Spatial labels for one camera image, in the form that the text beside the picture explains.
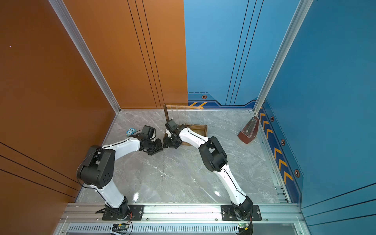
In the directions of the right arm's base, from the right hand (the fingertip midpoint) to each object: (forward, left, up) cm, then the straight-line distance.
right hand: (166, 145), depth 98 cm
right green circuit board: (-44, -43, -5) cm, 62 cm away
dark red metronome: (+6, -55, +8) cm, 55 cm away
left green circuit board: (-44, +17, -4) cm, 48 cm away
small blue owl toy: (+12, +28, +1) cm, 30 cm away
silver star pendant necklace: (-18, 0, -2) cm, 18 cm away
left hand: (-1, +1, +1) cm, 2 cm away
